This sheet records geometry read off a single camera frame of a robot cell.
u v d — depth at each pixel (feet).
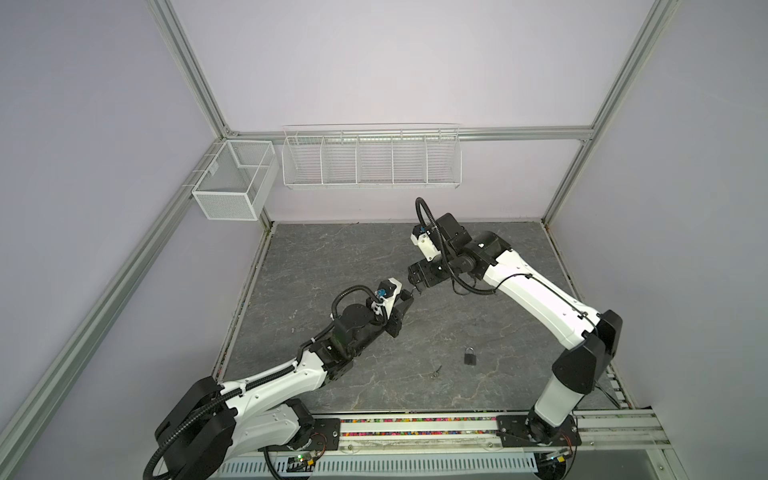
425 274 2.22
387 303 2.07
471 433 2.48
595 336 1.44
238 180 3.37
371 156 3.17
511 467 2.31
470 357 2.84
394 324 2.19
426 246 2.27
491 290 1.73
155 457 1.21
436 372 2.77
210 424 1.32
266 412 1.92
